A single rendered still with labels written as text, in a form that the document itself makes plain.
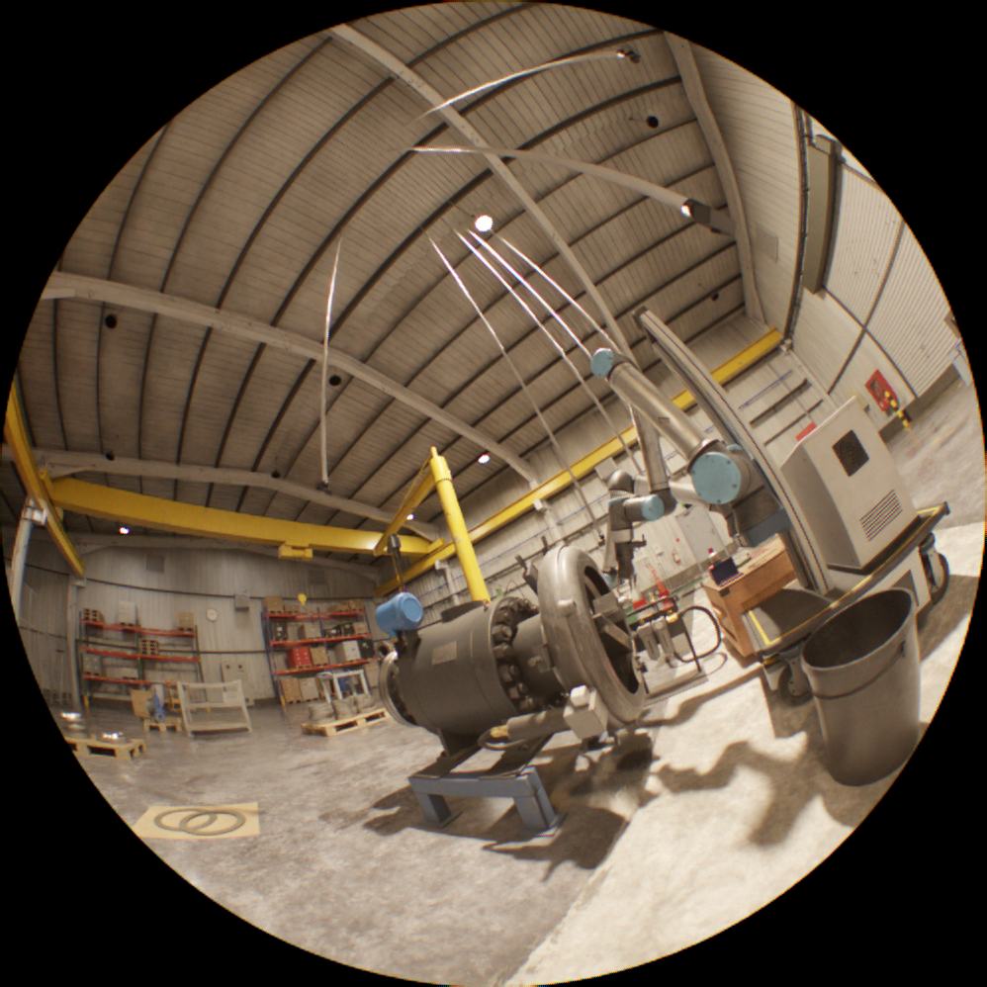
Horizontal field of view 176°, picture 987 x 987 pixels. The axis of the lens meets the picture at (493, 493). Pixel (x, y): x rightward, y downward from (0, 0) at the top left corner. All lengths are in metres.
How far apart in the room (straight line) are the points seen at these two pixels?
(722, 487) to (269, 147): 7.72
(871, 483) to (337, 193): 7.95
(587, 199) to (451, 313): 4.87
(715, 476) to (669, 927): 1.10
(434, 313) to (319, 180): 4.66
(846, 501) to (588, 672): 1.02
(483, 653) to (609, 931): 0.97
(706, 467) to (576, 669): 0.67
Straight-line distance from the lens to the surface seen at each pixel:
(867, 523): 1.33
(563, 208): 9.10
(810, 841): 0.91
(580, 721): 0.91
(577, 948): 0.87
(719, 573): 2.09
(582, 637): 0.93
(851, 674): 0.76
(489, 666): 1.15
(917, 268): 9.05
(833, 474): 1.29
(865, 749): 0.89
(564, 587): 0.98
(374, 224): 7.94
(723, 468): 0.97
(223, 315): 8.38
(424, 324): 9.19
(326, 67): 7.61
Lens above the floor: 0.73
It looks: 25 degrees up
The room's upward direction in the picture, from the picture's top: 21 degrees counter-clockwise
